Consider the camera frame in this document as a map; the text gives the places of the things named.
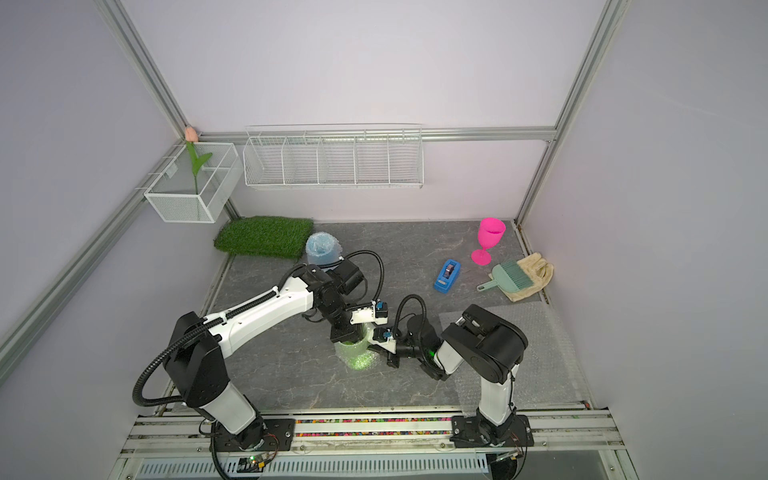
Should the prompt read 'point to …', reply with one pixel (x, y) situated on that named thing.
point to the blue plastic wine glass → (322, 248)
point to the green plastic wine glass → (356, 355)
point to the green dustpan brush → (508, 276)
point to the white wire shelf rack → (338, 156)
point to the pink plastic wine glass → (490, 231)
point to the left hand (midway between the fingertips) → (357, 339)
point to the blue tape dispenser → (448, 276)
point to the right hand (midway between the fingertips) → (367, 340)
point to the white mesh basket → (173, 196)
